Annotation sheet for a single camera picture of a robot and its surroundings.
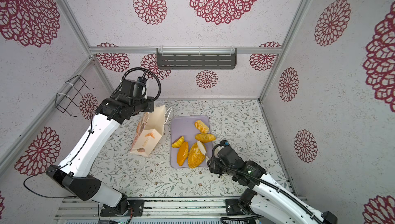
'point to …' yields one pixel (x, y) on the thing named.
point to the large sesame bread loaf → (196, 156)
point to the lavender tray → (183, 126)
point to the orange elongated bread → (182, 152)
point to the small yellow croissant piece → (177, 143)
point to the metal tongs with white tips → (203, 151)
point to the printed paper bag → (150, 130)
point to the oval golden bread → (203, 137)
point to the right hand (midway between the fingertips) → (210, 161)
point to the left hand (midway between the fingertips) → (150, 104)
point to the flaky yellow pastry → (202, 127)
